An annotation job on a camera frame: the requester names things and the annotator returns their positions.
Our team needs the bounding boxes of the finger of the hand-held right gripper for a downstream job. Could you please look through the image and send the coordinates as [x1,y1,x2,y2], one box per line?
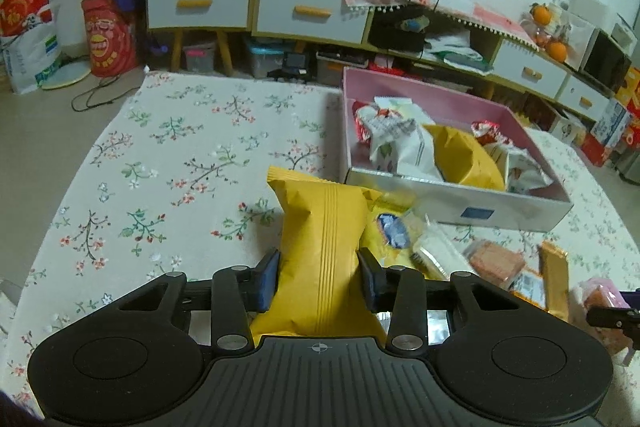
[586,306,640,348]

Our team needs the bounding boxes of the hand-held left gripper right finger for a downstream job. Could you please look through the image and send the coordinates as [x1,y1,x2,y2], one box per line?
[357,248,523,354]

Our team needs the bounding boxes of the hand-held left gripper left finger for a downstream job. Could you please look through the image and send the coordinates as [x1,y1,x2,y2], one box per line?
[112,249,281,356]

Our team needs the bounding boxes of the pink snack packet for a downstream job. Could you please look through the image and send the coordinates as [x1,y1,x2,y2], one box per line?
[575,277,632,358]

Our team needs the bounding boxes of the plain yellow snack packet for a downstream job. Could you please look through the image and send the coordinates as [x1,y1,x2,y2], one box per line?
[422,124,507,192]
[266,165,389,339]

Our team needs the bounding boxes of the pink wafer packet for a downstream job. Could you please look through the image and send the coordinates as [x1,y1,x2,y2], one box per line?
[462,241,527,291]

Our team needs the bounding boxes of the pink cardboard box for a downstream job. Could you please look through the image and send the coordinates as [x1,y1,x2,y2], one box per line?
[342,67,575,233]

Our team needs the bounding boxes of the cream white long snack packet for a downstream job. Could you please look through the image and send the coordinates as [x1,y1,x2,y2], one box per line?
[375,96,427,124]

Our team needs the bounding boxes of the yellow packet with blue label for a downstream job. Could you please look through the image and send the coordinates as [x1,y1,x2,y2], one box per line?
[359,191,417,269]

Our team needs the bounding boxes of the gold snack packet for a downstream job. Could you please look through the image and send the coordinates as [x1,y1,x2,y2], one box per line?
[537,241,571,323]

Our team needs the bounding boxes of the silver foil packet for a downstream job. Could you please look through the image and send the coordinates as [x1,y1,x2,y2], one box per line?
[377,309,452,344]

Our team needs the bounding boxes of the clear rice cracker packet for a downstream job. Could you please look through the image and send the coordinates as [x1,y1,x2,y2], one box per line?
[410,219,474,281]

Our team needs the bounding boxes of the white grey-print snack packet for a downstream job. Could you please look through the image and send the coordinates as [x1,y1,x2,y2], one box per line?
[490,142,556,196]
[367,117,446,182]

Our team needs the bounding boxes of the floral tablecloth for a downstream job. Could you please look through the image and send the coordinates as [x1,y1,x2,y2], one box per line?
[0,69,640,427]

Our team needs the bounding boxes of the red and white snack packet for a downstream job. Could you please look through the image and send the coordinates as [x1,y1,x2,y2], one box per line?
[352,100,392,144]

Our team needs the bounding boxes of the red cartoon-print snack packet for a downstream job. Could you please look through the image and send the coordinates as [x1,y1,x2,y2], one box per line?
[470,119,507,146]

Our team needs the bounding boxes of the printed cardboard cartons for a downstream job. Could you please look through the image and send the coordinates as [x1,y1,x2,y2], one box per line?
[580,67,640,170]

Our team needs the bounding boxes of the grey storage box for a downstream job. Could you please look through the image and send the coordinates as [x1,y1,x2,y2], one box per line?
[315,49,372,88]

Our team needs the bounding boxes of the blue-lid storage box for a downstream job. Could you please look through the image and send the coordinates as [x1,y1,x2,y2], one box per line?
[245,39,287,80]

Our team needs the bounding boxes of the clear storage box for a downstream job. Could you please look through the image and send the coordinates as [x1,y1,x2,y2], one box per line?
[182,42,219,76]

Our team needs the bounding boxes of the stack of papers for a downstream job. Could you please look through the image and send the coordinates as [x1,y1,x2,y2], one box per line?
[422,29,494,73]

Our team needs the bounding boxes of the black bag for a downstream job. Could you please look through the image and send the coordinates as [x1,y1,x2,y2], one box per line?
[367,7,432,54]

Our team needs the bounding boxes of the white microwave oven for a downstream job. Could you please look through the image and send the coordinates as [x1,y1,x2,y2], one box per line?
[567,0,634,90]

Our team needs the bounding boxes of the wooden cabinet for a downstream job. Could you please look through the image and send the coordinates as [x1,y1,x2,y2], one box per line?
[145,0,616,122]

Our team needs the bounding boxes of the round white disc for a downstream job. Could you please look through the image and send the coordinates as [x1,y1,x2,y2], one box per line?
[37,59,94,90]

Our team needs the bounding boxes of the red printed bag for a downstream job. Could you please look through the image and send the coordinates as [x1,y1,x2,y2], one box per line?
[81,0,140,79]

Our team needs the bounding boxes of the white plastic shopping bag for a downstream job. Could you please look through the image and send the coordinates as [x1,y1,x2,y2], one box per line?
[0,4,64,96]

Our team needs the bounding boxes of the red gift bag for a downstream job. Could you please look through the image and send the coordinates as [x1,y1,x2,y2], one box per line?
[0,0,51,38]

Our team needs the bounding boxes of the white drawer with orange handle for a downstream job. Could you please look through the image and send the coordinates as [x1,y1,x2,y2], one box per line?
[552,74,612,120]
[492,39,571,100]
[255,0,371,46]
[146,0,253,32]

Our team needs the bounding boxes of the black floor cable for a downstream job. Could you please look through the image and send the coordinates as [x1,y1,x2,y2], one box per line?
[70,66,152,113]

